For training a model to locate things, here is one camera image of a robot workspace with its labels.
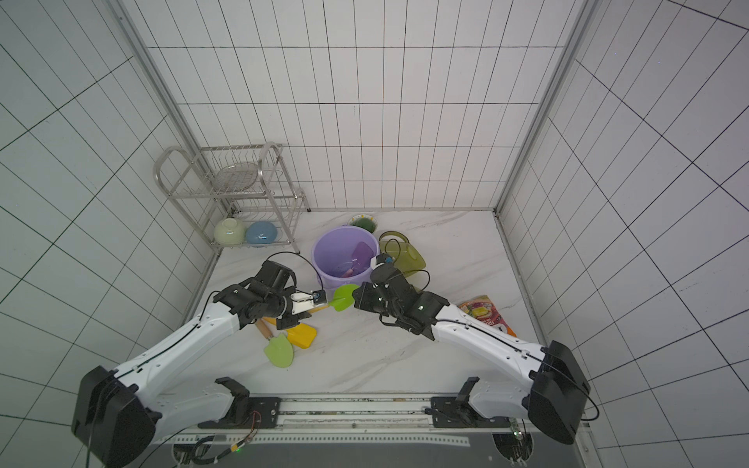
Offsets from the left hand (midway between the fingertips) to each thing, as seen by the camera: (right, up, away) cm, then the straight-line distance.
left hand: (299, 311), depth 81 cm
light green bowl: (-30, +23, +20) cm, 43 cm away
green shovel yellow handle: (+13, +4, -4) cm, 14 cm away
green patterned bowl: (+17, +27, +29) cm, 43 cm away
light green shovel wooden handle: (-7, -12, +2) cm, 14 cm away
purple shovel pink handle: (+17, +15, +14) cm, 27 cm away
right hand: (+13, +5, -7) cm, 15 cm away
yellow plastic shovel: (0, -8, +4) cm, 9 cm away
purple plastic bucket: (+11, +15, +16) cm, 24 cm away
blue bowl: (-20, +23, +22) cm, 37 cm away
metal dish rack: (-36, +38, +36) cm, 63 cm away
